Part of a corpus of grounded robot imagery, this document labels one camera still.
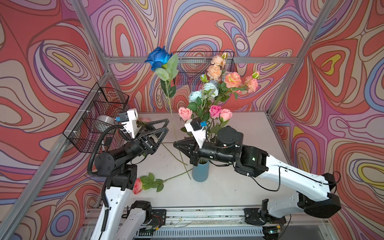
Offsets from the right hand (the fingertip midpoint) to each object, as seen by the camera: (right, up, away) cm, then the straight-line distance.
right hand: (176, 149), depth 52 cm
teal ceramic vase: (+10, -20, +36) cm, 42 cm away
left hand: (-1, +6, -6) cm, 8 cm away
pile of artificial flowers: (-34, +11, +60) cm, 70 cm away
